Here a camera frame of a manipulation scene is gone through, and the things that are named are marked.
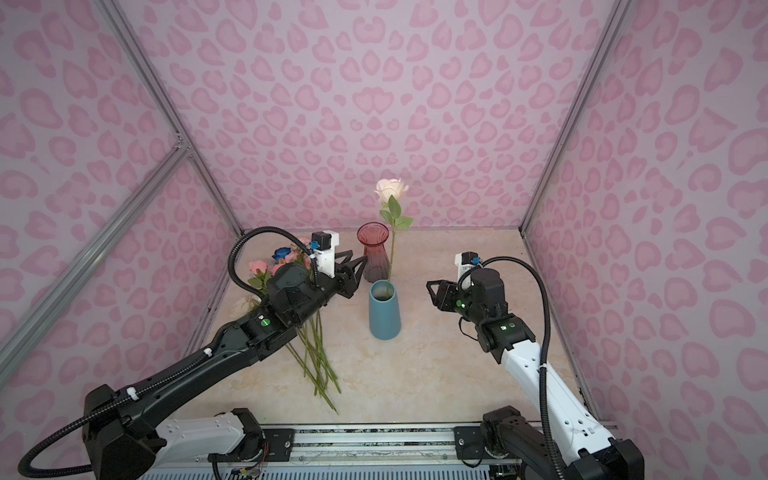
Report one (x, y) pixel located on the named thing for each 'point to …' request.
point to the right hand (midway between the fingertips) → (434, 283)
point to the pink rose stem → (316, 361)
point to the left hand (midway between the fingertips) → (361, 250)
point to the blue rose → (281, 253)
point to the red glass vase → (373, 236)
